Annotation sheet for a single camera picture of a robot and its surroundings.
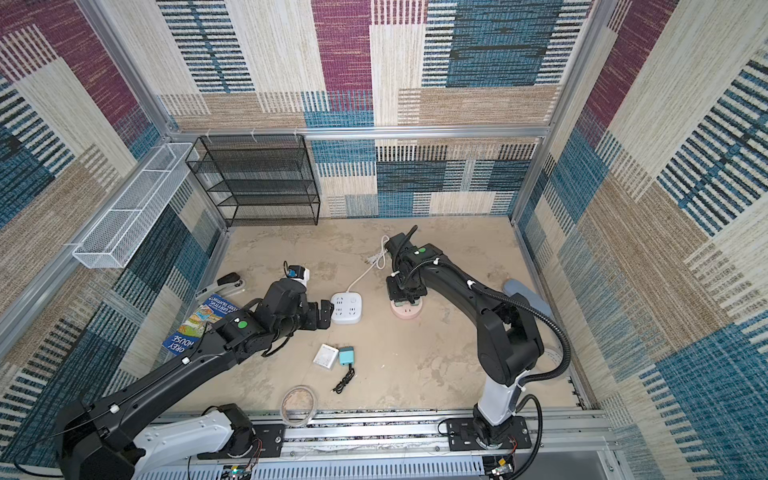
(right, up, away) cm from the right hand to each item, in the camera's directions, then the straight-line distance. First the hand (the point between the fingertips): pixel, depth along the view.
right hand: (401, 299), depth 86 cm
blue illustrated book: (-58, -5, +7) cm, 58 cm away
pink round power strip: (+2, -5, +7) cm, 9 cm away
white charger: (-21, -16, -2) cm, 26 cm away
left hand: (-21, +1, -9) cm, 23 cm away
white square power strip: (-16, -4, +7) cm, 18 cm away
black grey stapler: (-57, +2, +14) cm, 59 cm away
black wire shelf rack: (-49, +39, +23) cm, 67 cm away
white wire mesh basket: (-69, +15, -17) cm, 73 cm away
